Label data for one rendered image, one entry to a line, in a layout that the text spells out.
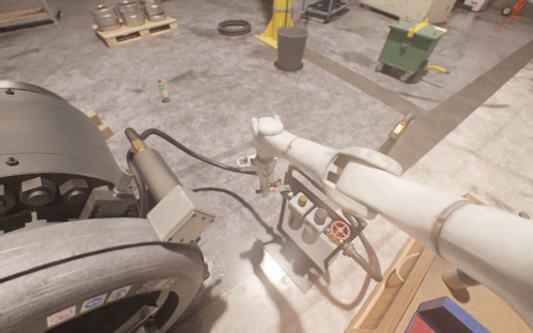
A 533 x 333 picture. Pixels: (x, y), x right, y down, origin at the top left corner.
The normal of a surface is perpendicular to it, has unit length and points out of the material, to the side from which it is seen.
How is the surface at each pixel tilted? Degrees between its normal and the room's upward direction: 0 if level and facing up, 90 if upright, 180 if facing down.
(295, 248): 0
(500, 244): 61
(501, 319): 0
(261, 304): 0
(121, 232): 51
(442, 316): 84
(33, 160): 35
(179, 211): 23
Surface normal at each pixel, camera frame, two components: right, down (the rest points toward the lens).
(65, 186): -0.12, -0.52
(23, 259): 0.41, -0.78
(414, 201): -0.66, -0.40
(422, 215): -0.84, -0.32
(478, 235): -0.80, -0.56
